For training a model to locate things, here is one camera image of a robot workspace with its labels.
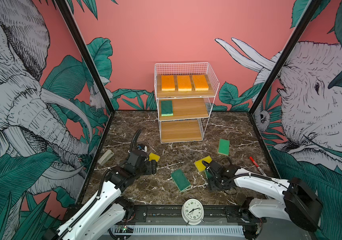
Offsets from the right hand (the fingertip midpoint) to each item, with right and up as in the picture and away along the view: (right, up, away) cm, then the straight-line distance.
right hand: (211, 185), depth 83 cm
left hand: (-33, +15, -6) cm, 37 cm away
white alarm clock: (-12, -8, -11) cm, 18 cm away
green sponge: (-26, +44, +3) cm, 52 cm away
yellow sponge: (-35, +14, +12) cm, 39 cm away
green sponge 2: (-18, +2, +2) cm, 18 cm away
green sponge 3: (+12, +20, +16) cm, 28 cm away
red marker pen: (+31, +7, +5) cm, 33 cm away
